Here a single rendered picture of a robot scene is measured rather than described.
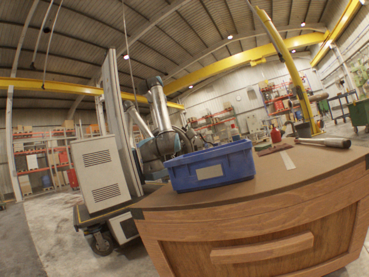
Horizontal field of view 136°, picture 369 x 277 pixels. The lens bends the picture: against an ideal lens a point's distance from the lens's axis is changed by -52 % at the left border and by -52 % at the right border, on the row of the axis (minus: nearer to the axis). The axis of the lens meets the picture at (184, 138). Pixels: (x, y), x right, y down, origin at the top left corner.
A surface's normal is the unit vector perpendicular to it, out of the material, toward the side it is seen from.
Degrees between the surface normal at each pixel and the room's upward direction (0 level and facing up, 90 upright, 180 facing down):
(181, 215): 90
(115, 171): 90
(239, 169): 90
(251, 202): 90
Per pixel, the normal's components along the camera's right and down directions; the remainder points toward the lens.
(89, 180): 0.65, -0.21
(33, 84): 0.85, -0.25
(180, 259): -0.36, 0.04
